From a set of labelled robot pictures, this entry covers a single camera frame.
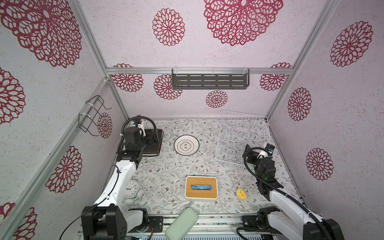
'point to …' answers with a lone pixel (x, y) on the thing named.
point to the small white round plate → (186, 145)
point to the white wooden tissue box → (201, 187)
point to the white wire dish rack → (237, 130)
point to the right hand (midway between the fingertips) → (255, 146)
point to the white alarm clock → (133, 193)
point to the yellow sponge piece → (241, 194)
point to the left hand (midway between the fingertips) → (149, 133)
